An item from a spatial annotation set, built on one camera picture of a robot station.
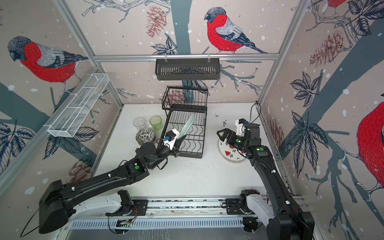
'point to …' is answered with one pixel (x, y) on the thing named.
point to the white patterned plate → (230, 152)
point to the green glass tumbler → (156, 121)
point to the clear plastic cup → (140, 123)
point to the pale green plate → (187, 126)
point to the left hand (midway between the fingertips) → (183, 134)
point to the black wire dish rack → (183, 101)
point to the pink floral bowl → (144, 135)
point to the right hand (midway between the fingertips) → (221, 136)
